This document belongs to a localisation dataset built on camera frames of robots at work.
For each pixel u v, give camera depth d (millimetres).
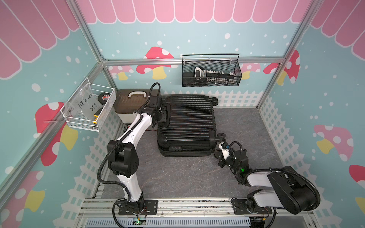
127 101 963
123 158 486
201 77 872
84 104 672
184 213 741
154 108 678
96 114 641
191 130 821
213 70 918
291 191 439
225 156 778
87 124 647
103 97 797
